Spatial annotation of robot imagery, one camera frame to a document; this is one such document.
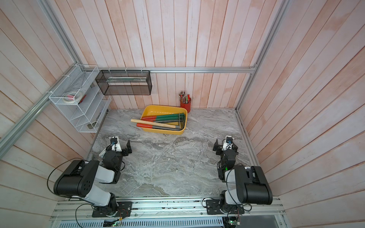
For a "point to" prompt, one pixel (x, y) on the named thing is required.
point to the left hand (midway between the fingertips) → (122, 142)
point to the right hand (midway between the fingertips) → (224, 139)
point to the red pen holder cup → (187, 106)
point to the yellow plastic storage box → (156, 110)
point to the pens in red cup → (184, 99)
